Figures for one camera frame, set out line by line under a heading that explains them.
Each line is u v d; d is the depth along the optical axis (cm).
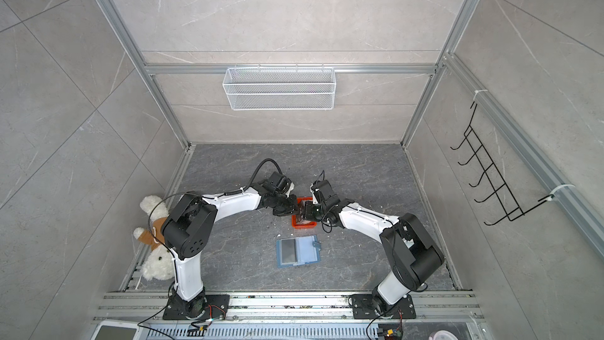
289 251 84
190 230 50
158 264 75
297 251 85
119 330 67
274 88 101
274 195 77
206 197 54
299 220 92
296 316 73
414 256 44
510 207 61
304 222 91
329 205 69
